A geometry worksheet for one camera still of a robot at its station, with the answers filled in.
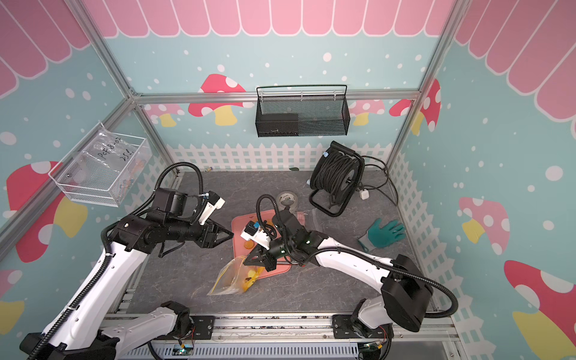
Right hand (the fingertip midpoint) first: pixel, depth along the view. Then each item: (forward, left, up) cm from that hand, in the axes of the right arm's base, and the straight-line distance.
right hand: (247, 262), depth 69 cm
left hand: (+6, +6, +6) cm, 10 cm away
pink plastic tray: (+14, +7, -19) cm, 24 cm away
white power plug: (+40, -48, -16) cm, 64 cm away
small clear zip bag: (+25, -24, -15) cm, 38 cm away
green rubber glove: (+18, -49, -19) cm, 56 cm away
